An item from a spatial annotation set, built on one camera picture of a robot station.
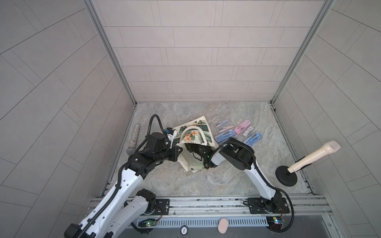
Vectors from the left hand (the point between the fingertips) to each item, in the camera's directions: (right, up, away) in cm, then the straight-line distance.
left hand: (183, 148), depth 73 cm
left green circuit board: (-16, -32, -7) cm, 36 cm away
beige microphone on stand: (+62, +4, -14) cm, 63 cm away
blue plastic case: (+25, +3, +23) cm, 34 cm away
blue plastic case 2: (+43, +1, +21) cm, 48 cm away
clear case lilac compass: (+24, +11, +32) cm, 41 cm away
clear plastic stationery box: (+42, +6, +26) cm, 49 cm away
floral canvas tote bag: (+6, +7, +5) cm, 11 cm away
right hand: (-3, +2, +20) cm, 20 cm away
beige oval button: (+18, -33, -7) cm, 39 cm away
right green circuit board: (+43, -33, -5) cm, 55 cm away
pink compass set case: (+38, +8, +29) cm, 48 cm away
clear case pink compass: (+26, +7, +28) cm, 39 cm away
